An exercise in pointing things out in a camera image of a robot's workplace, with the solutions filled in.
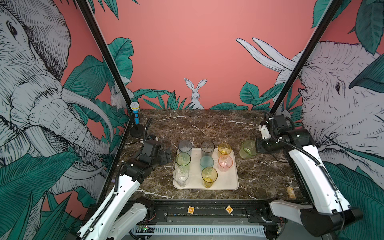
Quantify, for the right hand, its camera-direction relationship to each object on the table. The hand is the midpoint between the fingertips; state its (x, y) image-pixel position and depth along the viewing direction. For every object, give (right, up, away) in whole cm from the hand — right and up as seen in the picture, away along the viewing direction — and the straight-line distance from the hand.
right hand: (255, 144), depth 72 cm
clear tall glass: (-38, -20, +13) cm, 45 cm away
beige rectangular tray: (-10, -24, +14) cm, 29 cm away
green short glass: (-1, -4, +6) cm, 8 cm away
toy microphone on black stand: (-74, +5, +39) cm, 84 cm away
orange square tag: (-32, -34, +3) cm, 47 cm away
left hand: (-46, -5, +4) cm, 46 cm away
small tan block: (+23, -28, +8) cm, 36 cm away
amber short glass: (-11, -6, +21) cm, 25 cm away
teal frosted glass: (-23, -12, +16) cm, 31 cm away
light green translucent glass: (-37, -11, +14) cm, 41 cm away
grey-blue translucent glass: (-36, -5, +24) cm, 44 cm away
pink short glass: (-11, -14, +17) cm, 25 cm away
